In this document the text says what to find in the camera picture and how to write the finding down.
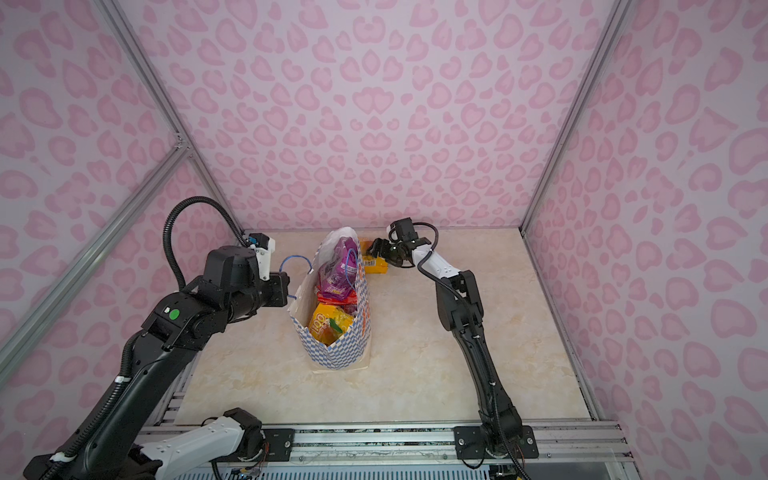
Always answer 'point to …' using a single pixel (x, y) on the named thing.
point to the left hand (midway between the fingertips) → (289, 274)
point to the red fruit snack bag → (350, 300)
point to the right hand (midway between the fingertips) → (378, 250)
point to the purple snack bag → (339, 272)
